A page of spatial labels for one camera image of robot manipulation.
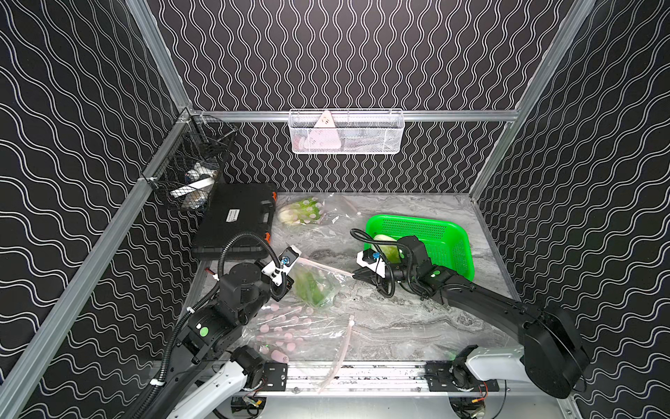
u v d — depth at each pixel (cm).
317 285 78
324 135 89
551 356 41
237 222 103
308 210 103
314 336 82
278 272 53
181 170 92
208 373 49
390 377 76
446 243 101
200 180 75
